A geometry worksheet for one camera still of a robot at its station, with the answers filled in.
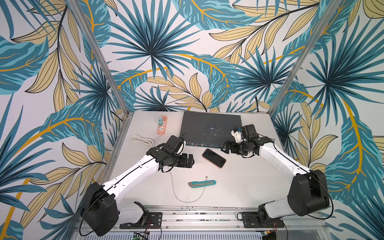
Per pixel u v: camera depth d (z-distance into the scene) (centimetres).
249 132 69
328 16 71
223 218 75
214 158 95
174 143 61
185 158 70
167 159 57
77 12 69
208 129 106
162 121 109
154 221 73
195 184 84
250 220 73
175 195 82
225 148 78
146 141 100
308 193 42
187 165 70
